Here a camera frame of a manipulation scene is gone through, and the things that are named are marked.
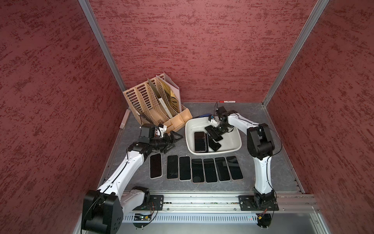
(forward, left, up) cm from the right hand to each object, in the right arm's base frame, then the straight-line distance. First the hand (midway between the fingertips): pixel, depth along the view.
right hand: (216, 135), depth 100 cm
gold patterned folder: (+15, +30, +26) cm, 43 cm away
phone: (-21, +40, +2) cm, 45 cm away
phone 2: (-22, +30, +2) cm, 37 cm away
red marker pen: (+35, -14, -1) cm, 38 cm away
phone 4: (-3, +3, +10) cm, 11 cm away
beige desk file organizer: (+26, +50, +8) cm, 57 cm away
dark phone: (-5, +12, 0) cm, 13 cm away
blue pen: (+17, +7, +2) cm, 19 cm away
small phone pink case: (-21, -9, -5) cm, 23 cm away
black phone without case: (-7, +3, 0) cm, 8 cm away
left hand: (-15, +25, +17) cm, 34 cm away
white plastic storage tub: (-3, -10, 0) cm, 11 cm away
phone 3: (-25, +15, 0) cm, 29 cm away
